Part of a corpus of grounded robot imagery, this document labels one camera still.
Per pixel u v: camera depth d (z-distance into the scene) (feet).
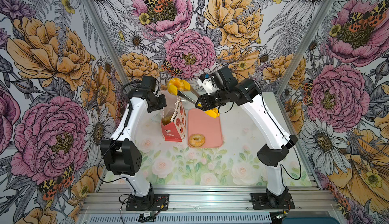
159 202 2.40
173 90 2.45
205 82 2.05
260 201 2.21
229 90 1.69
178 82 2.59
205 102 1.96
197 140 3.02
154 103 2.31
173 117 2.55
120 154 1.49
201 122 3.44
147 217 2.36
